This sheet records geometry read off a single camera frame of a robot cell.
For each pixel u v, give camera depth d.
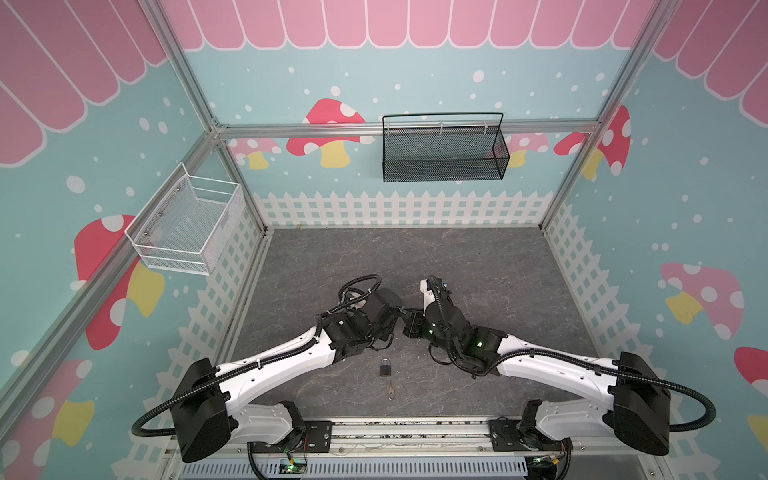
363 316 0.57
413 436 0.76
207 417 0.39
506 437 0.73
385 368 0.85
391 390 0.81
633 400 0.40
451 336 0.56
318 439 0.74
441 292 0.67
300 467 0.72
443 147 0.95
